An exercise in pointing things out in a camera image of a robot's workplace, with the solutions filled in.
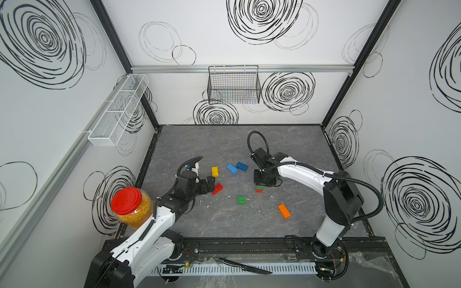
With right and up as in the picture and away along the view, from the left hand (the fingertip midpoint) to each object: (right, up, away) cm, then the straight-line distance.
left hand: (206, 179), depth 83 cm
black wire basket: (+13, +58, +40) cm, 72 cm away
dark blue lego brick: (+17, +4, +15) cm, 23 cm away
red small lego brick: (+26, -7, +6) cm, 27 cm away
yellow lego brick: (+3, +1, +13) cm, 14 cm away
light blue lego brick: (+11, +3, +15) cm, 19 cm away
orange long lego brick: (+36, -15, -1) cm, 39 cm away
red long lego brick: (+5, -6, +8) cm, 11 cm away
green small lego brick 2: (+26, -5, +6) cm, 27 cm away
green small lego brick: (+16, -10, +1) cm, 19 cm away
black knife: (+17, -32, -13) cm, 39 cm away
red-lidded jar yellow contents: (-26, -7, -16) cm, 31 cm away
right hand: (+24, -4, +4) cm, 25 cm away
